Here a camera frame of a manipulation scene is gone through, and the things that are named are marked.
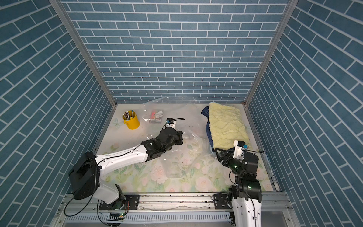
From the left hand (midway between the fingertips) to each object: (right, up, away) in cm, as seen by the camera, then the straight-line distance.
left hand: (187, 134), depth 81 cm
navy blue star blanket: (+13, +14, +18) cm, 26 cm away
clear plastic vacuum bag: (+6, -14, +12) cm, 19 cm away
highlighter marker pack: (-27, +8, +27) cm, 39 cm away
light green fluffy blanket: (+24, +5, +3) cm, 24 cm away
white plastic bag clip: (-22, +12, +28) cm, 37 cm away
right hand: (+17, -9, -7) cm, 20 cm away
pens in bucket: (-40, +11, +10) cm, 43 cm away
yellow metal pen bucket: (-39, +8, +15) cm, 42 cm away
